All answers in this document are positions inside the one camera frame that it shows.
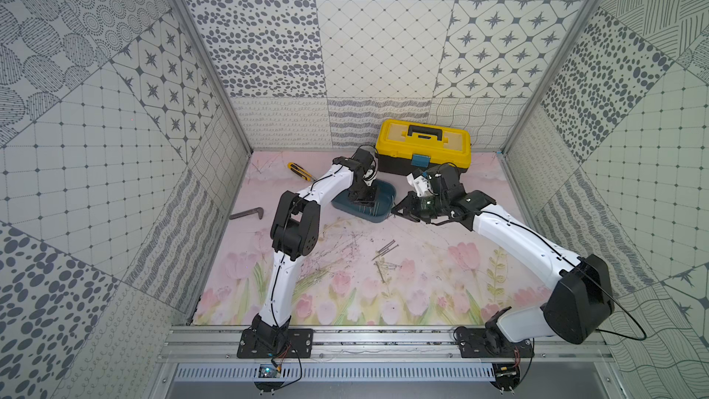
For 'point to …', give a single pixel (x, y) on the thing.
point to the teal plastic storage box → (378, 212)
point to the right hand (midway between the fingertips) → (393, 213)
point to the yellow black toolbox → (403, 146)
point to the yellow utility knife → (300, 172)
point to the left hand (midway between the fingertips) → (374, 200)
